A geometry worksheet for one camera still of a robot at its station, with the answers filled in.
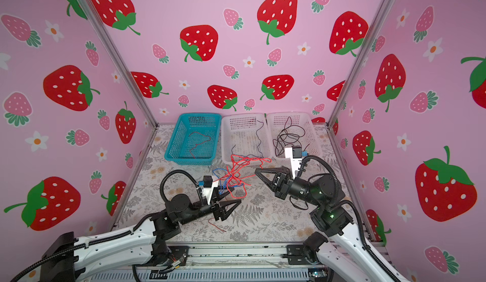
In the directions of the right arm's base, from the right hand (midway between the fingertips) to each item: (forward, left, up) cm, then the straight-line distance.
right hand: (255, 175), depth 52 cm
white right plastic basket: (+45, -27, -38) cm, 65 cm away
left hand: (0, +7, -16) cm, 17 cm away
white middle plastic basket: (+48, +11, -39) cm, 63 cm away
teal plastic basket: (+44, +43, -39) cm, 73 cm away
